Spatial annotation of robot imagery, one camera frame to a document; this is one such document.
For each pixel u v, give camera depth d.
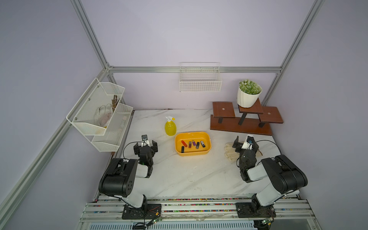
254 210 0.67
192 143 1.01
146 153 0.71
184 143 1.01
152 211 0.73
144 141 0.78
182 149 0.98
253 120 1.14
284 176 0.46
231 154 0.95
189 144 0.99
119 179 0.45
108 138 0.90
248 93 0.82
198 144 0.99
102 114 0.78
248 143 0.75
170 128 1.06
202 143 0.98
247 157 0.69
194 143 1.01
